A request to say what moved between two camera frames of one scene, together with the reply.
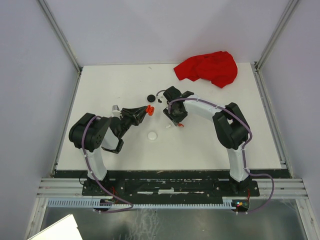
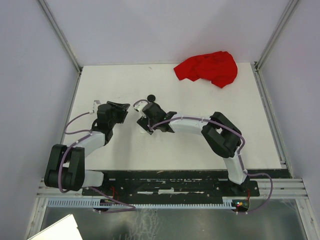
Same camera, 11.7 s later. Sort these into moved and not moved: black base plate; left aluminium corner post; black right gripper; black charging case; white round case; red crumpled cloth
Moved: white round case; black right gripper
Not moved: red crumpled cloth; left aluminium corner post; black base plate; black charging case
